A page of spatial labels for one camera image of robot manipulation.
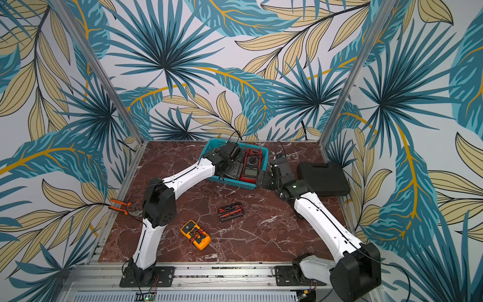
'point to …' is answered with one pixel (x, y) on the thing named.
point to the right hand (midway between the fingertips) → (267, 177)
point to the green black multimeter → (234, 168)
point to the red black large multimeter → (251, 162)
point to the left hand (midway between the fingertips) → (232, 168)
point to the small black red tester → (230, 211)
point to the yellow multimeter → (200, 238)
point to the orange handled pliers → (125, 210)
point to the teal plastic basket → (213, 143)
